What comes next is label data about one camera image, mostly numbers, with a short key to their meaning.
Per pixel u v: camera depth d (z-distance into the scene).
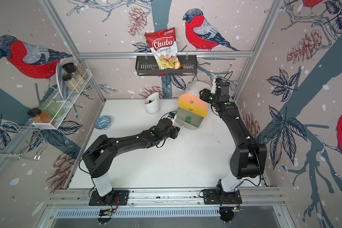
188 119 1.03
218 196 0.67
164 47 0.81
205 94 0.74
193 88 0.95
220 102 0.61
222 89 0.62
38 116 0.60
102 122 1.04
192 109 0.97
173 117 0.79
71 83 0.76
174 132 0.80
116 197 0.73
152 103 1.00
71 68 0.78
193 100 0.92
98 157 0.47
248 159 0.44
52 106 0.71
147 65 0.95
